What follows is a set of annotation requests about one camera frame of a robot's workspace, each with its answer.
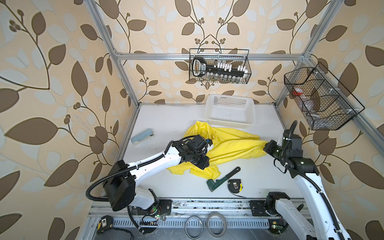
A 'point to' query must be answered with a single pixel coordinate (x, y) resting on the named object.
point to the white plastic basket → (230, 111)
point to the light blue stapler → (144, 136)
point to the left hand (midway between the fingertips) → (206, 161)
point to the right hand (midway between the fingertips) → (265, 144)
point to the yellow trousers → (226, 145)
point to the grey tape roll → (216, 213)
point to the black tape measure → (235, 186)
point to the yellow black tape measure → (105, 223)
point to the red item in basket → (297, 93)
